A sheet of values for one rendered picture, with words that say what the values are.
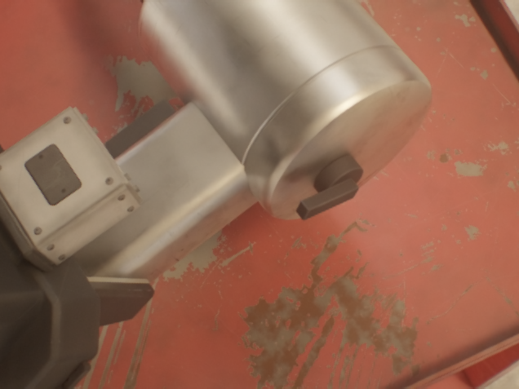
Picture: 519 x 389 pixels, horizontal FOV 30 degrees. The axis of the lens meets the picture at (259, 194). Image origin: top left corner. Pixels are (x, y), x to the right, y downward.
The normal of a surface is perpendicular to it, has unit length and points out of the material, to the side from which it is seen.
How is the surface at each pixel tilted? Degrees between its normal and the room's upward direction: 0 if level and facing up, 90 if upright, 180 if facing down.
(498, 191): 0
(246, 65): 29
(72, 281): 54
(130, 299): 84
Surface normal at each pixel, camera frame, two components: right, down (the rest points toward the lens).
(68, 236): 0.57, 0.73
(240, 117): -0.70, 0.18
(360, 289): 0.00, -0.33
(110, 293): 0.89, 0.04
